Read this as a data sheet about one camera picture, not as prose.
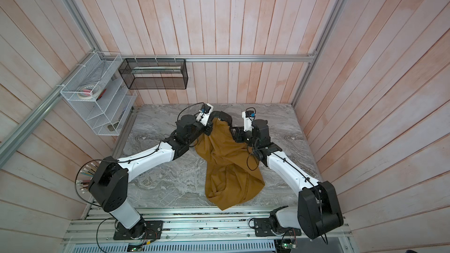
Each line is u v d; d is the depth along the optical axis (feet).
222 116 2.51
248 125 2.43
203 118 2.27
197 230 2.45
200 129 2.30
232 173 2.82
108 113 2.59
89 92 2.25
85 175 2.50
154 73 3.48
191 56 3.18
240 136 2.40
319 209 1.35
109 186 1.46
